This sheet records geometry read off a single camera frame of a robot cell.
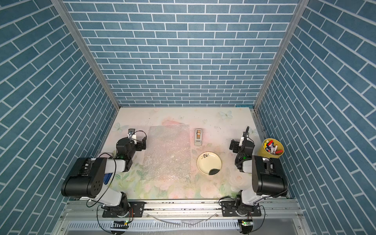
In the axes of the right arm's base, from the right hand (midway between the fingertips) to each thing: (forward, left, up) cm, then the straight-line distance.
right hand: (241, 141), depth 95 cm
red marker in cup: (-10, -18, +8) cm, 22 cm away
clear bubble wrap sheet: (-12, +48, -5) cm, 50 cm away
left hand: (-4, +66, +3) cm, 66 cm away
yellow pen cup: (-8, -14, +7) cm, 18 cm away
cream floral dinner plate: (-15, +21, -4) cm, 26 cm away
